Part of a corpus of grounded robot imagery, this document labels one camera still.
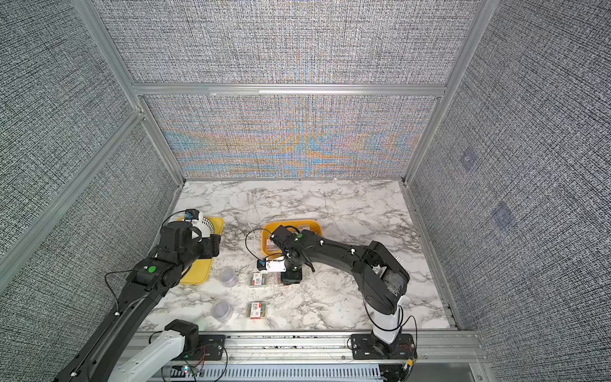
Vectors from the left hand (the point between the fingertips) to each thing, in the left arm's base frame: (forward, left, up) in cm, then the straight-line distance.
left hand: (213, 234), depth 76 cm
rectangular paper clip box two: (-19, -13, -18) cm, 29 cm away
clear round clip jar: (-19, -2, -17) cm, 26 cm away
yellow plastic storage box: (+4, -16, -19) cm, 25 cm away
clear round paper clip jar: (-7, -2, -17) cm, 19 cm away
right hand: (-5, -22, -15) cm, 28 cm away
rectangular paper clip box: (-8, -13, -18) cm, 24 cm away
